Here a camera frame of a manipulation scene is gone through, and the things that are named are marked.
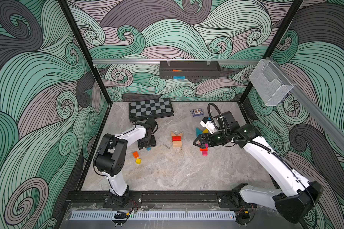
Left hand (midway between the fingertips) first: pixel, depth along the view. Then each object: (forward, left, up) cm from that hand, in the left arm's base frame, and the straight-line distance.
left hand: (149, 144), depth 92 cm
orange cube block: (-7, +8, -1) cm, 11 cm away
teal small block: (-2, +1, -2) cm, 3 cm away
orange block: (-2, -37, -2) cm, 37 cm away
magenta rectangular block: (-14, -30, +27) cm, 43 cm away
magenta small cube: (-4, -36, -3) cm, 37 cm away
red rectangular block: (+6, -18, -2) cm, 19 cm away
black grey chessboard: (+29, +10, +1) cm, 31 cm away
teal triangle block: (+11, -34, -1) cm, 36 cm away
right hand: (-8, -30, +19) cm, 36 cm away
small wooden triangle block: (+8, -16, -1) cm, 18 cm away
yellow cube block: (-11, +6, -1) cm, 12 cm away
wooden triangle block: (+8, -21, -1) cm, 23 cm away
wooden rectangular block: (+1, -18, -1) cm, 19 cm away
